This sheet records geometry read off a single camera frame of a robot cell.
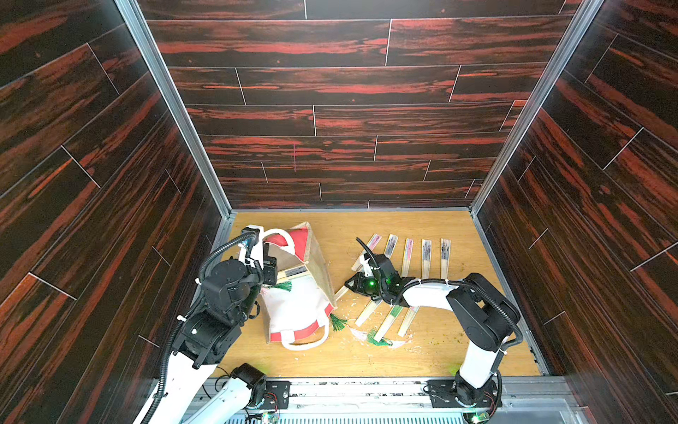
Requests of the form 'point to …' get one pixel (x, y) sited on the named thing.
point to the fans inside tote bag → (284, 276)
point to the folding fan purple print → (426, 258)
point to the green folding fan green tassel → (377, 336)
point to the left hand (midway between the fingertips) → (268, 243)
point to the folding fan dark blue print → (445, 252)
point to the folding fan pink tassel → (406, 263)
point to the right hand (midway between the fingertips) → (349, 281)
